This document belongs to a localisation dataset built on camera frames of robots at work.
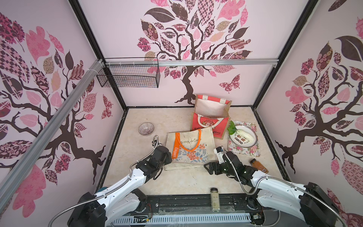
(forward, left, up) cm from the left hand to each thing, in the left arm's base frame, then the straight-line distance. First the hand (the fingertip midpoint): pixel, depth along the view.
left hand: (169, 157), depth 84 cm
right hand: (-4, -24, -1) cm, 25 cm away
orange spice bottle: (-5, -54, -3) cm, 54 cm away
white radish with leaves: (+22, -45, -3) cm, 50 cm away
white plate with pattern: (+16, -47, -6) cm, 50 cm away
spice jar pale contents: (-22, -25, -3) cm, 34 cm away
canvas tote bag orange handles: (+7, -13, -4) cm, 15 cm away
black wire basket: (+50, +27, +28) cm, 63 cm away
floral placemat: (+7, -57, -7) cm, 58 cm away
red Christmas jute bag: (+34, -30, +4) cm, 45 cm away
